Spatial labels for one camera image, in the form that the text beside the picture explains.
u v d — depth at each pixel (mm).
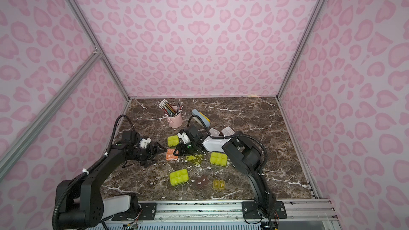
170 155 903
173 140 957
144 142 817
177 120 984
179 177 819
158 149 773
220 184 800
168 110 969
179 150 825
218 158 882
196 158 903
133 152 687
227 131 1007
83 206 411
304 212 735
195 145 743
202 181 801
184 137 875
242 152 553
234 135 549
